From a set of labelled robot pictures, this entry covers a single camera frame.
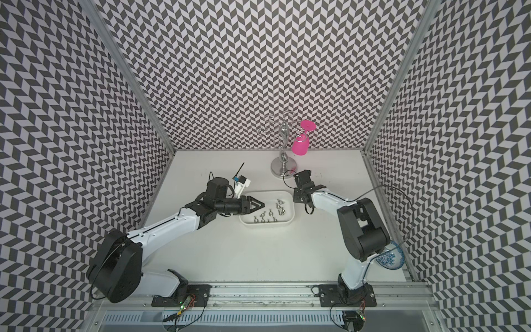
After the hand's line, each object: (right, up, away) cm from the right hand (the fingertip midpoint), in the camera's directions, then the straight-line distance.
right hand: (302, 197), depth 96 cm
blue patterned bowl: (+33, -22, -16) cm, 43 cm away
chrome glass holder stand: (-8, +15, +13) cm, 21 cm away
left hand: (-18, -2, -18) cm, 26 cm away
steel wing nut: (-10, -2, 0) cm, 10 cm away
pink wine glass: (-1, +26, -3) cm, 26 cm away
